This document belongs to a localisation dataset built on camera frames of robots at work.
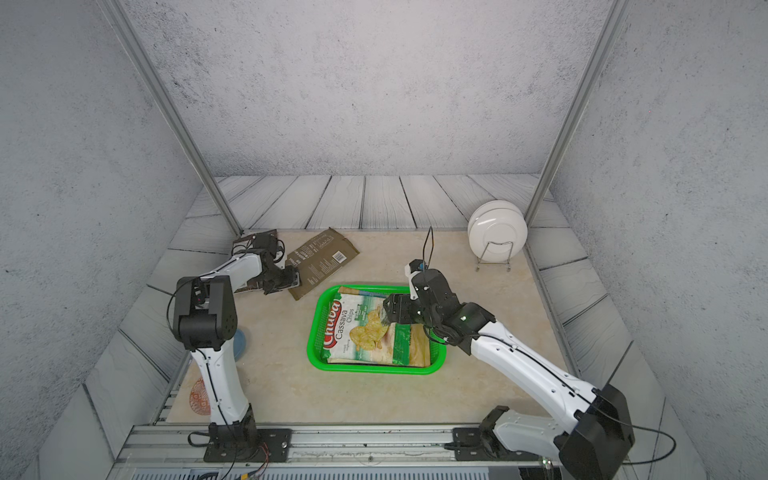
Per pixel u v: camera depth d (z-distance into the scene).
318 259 1.11
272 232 1.21
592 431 0.38
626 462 0.41
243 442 0.66
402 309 0.66
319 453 0.73
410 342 0.83
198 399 0.78
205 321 0.55
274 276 0.88
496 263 1.08
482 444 0.66
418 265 0.68
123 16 0.71
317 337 0.84
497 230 1.02
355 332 0.82
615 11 0.70
